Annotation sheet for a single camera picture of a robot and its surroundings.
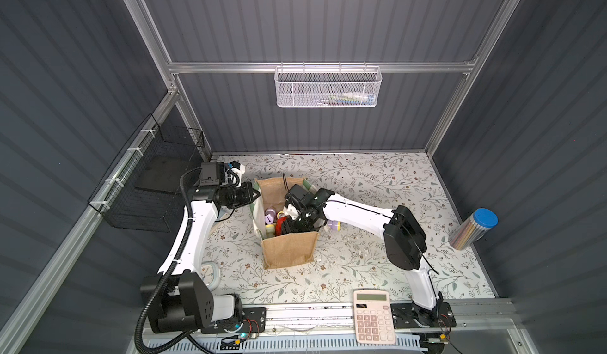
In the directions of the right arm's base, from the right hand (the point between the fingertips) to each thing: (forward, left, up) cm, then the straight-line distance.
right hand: (288, 239), depth 82 cm
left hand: (+11, +9, +12) cm, 19 cm away
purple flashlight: (+8, -17, -5) cm, 20 cm away
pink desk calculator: (-22, -28, -6) cm, 36 cm away
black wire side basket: (+6, +43, +20) cm, 48 cm away
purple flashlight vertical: (+9, +7, +2) cm, 11 cm away
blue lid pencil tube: (+2, -62, +6) cm, 62 cm away
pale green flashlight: (+4, +7, -2) cm, 9 cm away
